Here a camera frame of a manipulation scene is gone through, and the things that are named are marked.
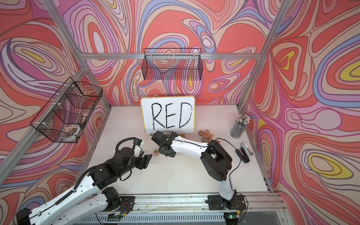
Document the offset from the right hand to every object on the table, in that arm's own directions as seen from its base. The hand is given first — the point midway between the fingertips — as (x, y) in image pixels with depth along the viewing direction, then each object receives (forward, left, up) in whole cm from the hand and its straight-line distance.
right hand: (166, 154), depth 87 cm
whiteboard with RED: (+22, -5, +14) cm, 27 cm away
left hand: (-5, +8, +12) cm, 15 cm away
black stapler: (+1, -51, -3) cm, 51 cm away
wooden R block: (+3, +7, -1) cm, 7 cm away
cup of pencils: (+14, -48, +9) cm, 51 cm away
